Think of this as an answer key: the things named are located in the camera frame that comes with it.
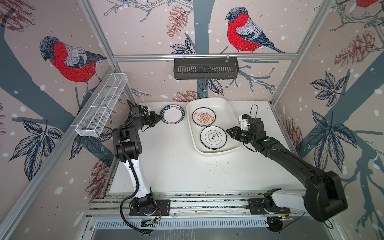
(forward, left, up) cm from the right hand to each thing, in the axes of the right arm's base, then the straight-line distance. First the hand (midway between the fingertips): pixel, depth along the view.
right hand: (226, 132), depth 83 cm
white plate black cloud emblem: (+5, +7, -14) cm, 17 cm away
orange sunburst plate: (+24, +13, -14) cm, 31 cm away
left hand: (+16, +43, -5) cm, 46 cm away
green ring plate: (+20, +36, -8) cm, 42 cm away
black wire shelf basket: (+47, +25, +12) cm, 55 cm away
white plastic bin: (+24, -3, -16) cm, 29 cm away
